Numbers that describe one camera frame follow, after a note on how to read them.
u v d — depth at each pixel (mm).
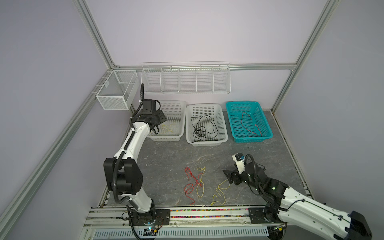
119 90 1013
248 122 1152
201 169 887
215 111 1143
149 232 723
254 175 561
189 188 833
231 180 706
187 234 771
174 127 1115
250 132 1082
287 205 528
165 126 1117
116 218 753
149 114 655
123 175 449
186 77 973
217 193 806
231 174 692
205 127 1087
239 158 681
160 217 735
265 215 653
